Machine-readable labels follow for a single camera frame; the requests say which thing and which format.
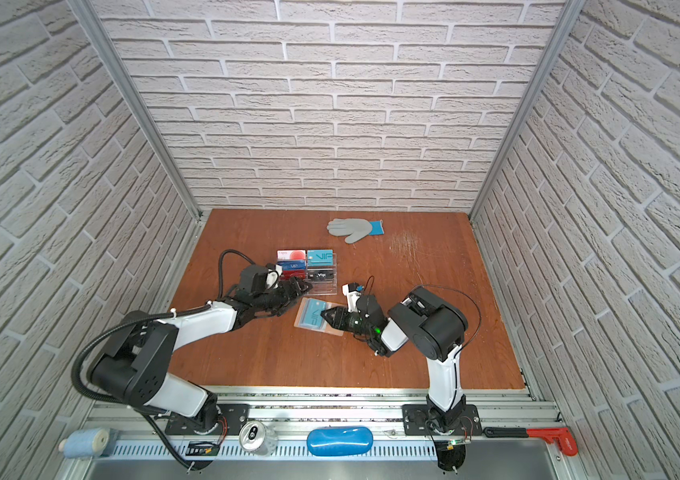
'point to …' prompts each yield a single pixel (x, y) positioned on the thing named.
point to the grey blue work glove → (355, 229)
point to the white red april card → (291, 255)
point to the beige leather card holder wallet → (325, 328)
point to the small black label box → (202, 448)
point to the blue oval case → (335, 441)
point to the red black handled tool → (551, 435)
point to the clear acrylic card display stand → (318, 267)
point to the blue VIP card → (293, 265)
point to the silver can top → (258, 437)
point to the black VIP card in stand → (321, 274)
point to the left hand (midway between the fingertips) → (307, 289)
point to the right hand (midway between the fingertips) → (323, 314)
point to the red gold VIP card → (293, 273)
